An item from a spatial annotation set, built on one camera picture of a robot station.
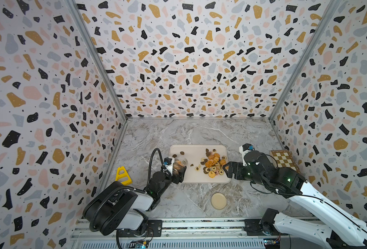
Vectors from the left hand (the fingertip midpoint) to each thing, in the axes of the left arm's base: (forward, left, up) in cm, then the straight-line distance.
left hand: (181, 165), depth 85 cm
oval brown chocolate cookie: (+13, 0, -9) cm, 16 cm away
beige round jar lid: (-17, -20, -9) cm, 27 cm away
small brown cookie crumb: (+5, -6, -9) cm, 12 cm away
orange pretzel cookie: (+5, -16, -8) cm, 18 cm away
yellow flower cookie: (-2, -18, -9) cm, 20 cm away
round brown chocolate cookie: (+12, +5, -9) cm, 16 cm away
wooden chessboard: (+8, -64, -8) cm, 65 cm away
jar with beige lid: (+2, +1, -1) cm, 3 cm away
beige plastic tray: (+14, -7, -11) cm, 19 cm away
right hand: (-9, -23, +14) cm, 28 cm away
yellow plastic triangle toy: (-2, +37, -8) cm, 38 cm away
